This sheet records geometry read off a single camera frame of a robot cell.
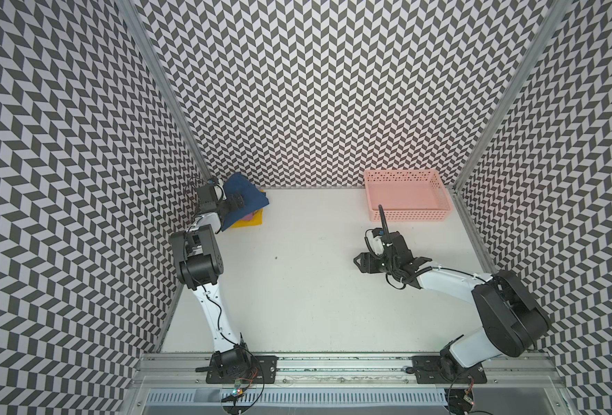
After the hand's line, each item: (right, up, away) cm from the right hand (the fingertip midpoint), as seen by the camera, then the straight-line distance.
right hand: (363, 262), depth 91 cm
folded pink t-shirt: (-44, +16, +12) cm, 48 cm away
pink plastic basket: (+25, +26, +25) cm, 43 cm away
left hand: (-50, +24, +14) cm, 57 cm away
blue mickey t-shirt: (-42, +23, +11) cm, 49 cm away
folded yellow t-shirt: (-41, +15, +14) cm, 46 cm away
